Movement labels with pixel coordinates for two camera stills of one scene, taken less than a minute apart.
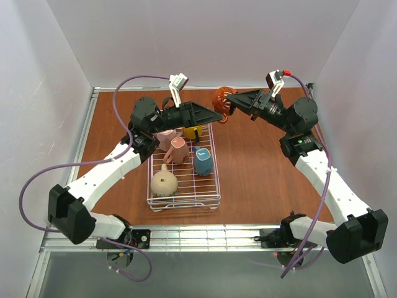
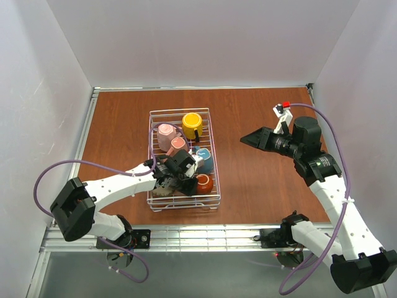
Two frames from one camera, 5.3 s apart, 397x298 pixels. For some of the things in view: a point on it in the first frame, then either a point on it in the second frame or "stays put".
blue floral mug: x=203 y=161 stays put
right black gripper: x=258 y=103 to x=265 y=139
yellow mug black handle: x=193 y=132 stays put
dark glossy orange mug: x=221 y=103 to x=205 y=184
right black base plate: x=278 y=238 stays put
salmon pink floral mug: x=178 y=153 stays put
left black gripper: x=188 y=113 to x=188 y=185
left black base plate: x=139 y=238 stays put
